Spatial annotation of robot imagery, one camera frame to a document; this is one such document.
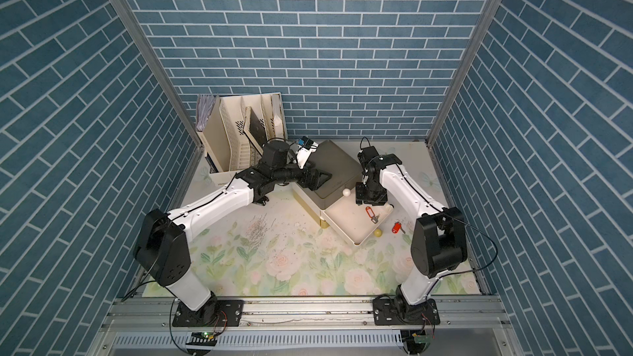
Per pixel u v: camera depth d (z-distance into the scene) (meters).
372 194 0.74
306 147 0.71
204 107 0.91
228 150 1.04
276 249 0.87
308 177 0.71
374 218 0.87
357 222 0.86
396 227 0.92
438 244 0.46
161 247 0.45
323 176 0.73
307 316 0.75
